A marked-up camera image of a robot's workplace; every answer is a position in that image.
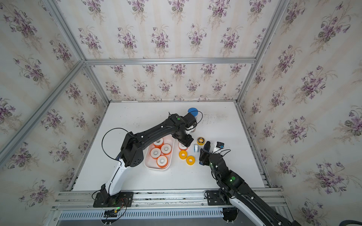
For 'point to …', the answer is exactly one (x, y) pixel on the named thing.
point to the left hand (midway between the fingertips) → (186, 142)
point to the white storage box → (150, 163)
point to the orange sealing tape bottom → (162, 161)
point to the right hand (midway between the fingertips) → (207, 151)
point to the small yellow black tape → (201, 141)
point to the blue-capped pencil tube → (194, 112)
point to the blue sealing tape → (196, 148)
